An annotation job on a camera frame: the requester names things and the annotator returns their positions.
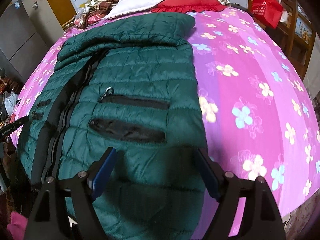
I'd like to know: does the dark green puffer jacket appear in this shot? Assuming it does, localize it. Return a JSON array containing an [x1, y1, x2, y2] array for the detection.
[[17, 12, 206, 239]]

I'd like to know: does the white plastic bag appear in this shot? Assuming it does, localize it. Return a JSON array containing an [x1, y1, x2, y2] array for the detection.
[[2, 91, 18, 116]]

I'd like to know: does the grey refrigerator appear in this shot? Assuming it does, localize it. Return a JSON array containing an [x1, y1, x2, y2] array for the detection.
[[0, 1, 48, 83]]

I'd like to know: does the pink floral bed sheet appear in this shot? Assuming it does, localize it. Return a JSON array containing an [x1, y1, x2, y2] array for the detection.
[[10, 7, 320, 240]]

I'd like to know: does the red plastic-wrapped package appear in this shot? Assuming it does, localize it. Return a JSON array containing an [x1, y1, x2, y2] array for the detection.
[[73, 8, 104, 29]]

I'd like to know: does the brown floral blanket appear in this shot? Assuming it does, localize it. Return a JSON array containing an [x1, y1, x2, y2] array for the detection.
[[82, 0, 128, 28]]

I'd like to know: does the white pillow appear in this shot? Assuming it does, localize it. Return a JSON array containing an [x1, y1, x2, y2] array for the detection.
[[103, 0, 164, 19]]

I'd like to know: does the wooden shelf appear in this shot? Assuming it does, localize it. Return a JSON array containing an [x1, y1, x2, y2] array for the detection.
[[265, 0, 316, 79]]

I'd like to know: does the red shopping bag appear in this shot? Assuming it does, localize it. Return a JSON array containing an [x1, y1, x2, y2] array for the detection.
[[250, 0, 283, 29]]

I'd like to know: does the red ruffled cushion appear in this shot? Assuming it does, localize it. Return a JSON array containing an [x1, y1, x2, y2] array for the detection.
[[151, 0, 226, 13]]

